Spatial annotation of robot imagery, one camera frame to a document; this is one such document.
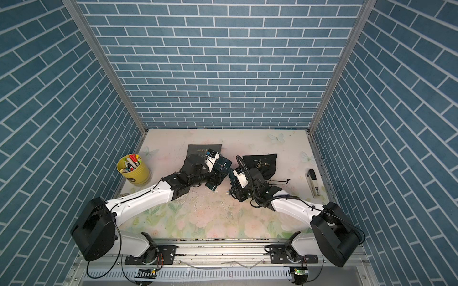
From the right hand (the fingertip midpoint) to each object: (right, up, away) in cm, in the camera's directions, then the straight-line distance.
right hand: (235, 189), depth 85 cm
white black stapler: (+42, +1, +9) cm, 42 cm away
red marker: (-51, +15, +4) cm, 53 cm away
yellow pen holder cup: (-51, +10, +3) cm, 52 cm away
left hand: (-3, +9, -4) cm, 10 cm away
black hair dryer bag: (+16, +12, +9) cm, 22 cm away
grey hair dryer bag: (-21, +19, +24) cm, 37 cm away
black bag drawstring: (+24, +2, +12) cm, 27 cm away
